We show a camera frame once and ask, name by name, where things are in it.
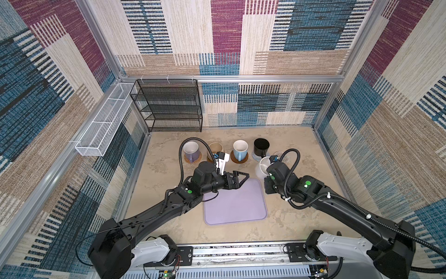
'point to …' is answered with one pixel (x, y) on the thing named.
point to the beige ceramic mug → (216, 147)
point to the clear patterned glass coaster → (285, 158)
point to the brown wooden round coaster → (235, 160)
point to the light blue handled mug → (240, 147)
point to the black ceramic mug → (260, 147)
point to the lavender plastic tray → (247, 203)
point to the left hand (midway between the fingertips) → (244, 174)
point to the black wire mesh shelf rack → (169, 105)
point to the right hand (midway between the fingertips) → (269, 183)
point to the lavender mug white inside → (191, 149)
